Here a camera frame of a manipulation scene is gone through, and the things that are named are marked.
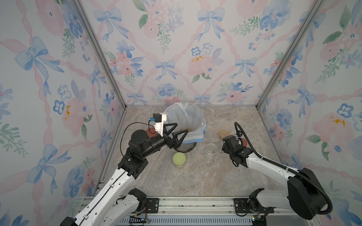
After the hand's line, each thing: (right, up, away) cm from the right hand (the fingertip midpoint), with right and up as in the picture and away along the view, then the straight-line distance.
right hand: (232, 144), depth 89 cm
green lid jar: (-33, -8, -5) cm, 35 cm away
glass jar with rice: (-12, -3, +3) cm, 13 cm away
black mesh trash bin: (-29, -2, +1) cm, 29 cm away
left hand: (-31, +12, -28) cm, 43 cm away
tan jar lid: (-1, +6, +13) cm, 14 cm away
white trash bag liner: (-28, +18, +1) cm, 34 cm away
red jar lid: (+5, +3, -7) cm, 9 cm away
